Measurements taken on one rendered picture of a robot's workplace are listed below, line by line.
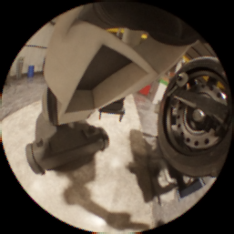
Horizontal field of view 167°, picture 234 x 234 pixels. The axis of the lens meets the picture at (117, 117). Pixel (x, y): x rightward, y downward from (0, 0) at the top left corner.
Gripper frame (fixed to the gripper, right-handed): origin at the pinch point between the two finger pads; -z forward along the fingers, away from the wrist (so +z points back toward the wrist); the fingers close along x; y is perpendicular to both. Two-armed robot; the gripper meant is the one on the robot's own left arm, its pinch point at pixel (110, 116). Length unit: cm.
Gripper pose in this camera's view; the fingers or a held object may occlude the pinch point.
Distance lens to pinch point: 41.1
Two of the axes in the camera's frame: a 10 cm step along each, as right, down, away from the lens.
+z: 2.3, -7.6, -6.0
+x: 9.7, 1.1, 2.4
